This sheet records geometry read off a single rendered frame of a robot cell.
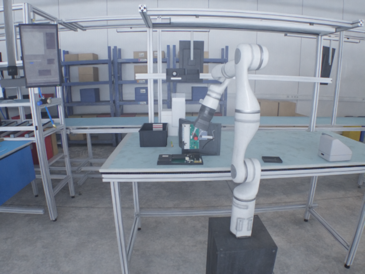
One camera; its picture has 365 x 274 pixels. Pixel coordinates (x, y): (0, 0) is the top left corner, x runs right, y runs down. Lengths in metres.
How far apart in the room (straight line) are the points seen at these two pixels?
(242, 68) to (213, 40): 4.83
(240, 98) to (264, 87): 5.09
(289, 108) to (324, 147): 3.52
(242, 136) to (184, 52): 2.48
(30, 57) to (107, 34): 3.76
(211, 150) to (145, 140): 0.48
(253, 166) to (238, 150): 0.08
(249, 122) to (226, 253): 0.50
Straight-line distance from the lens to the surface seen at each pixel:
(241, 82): 0.82
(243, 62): 0.82
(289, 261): 2.29
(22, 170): 2.44
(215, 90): 1.12
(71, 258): 2.33
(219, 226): 1.08
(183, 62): 3.22
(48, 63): 2.16
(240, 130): 0.84
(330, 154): 1.59
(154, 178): 1.31
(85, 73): 5.34
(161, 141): 1.65
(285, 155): 1.61
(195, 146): 1.46
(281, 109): 5.02
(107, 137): 5.39
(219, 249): 0.96
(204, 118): 1.13
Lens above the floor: 1.48
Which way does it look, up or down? 14 degrees down
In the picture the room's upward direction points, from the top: straight up
